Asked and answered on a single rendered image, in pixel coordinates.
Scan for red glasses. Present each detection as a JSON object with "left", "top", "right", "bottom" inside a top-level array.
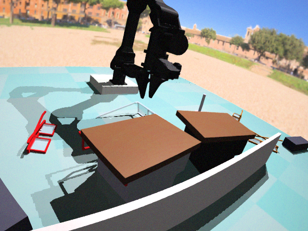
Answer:
[{"left": 26, "top": 111, "right": 57, "bottom": 154}]

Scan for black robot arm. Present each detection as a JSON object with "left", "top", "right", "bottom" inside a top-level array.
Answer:
[{"left": 109, "top": 0, "right": 189, "bottom": 85}]

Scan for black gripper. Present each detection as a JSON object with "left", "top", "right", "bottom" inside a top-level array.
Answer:
[{"left": 120, "top": 47, "right": 169, "bottom": 99}]

